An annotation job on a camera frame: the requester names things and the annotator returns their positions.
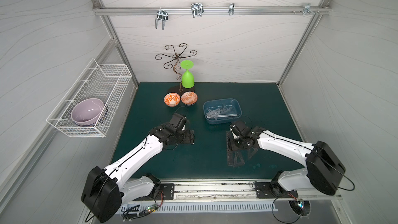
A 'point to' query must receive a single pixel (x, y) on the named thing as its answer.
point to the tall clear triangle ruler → (238, 160)
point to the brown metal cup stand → (175, 57)
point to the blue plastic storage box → (210, 103)
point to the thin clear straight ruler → (232, 115)
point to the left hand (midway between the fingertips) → (190, 138)
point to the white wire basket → (106, 82)
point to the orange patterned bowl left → (172, 99)
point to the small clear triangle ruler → (251, 152)
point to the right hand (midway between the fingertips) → (232, 143)
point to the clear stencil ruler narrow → (229, 153)
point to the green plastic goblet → (187, 80)
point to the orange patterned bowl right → (189, 98)
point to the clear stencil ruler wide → (223, 109)
